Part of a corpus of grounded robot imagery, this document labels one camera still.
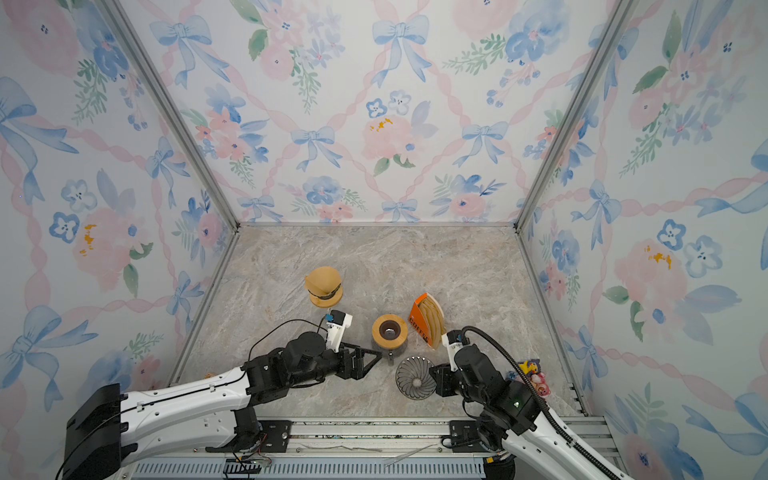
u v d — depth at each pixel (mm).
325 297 858
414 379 818
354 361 650
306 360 565
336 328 679
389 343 798
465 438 732
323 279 855
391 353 799
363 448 732
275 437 735
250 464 729
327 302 858
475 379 578
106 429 414
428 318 860
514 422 522
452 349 705
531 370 821
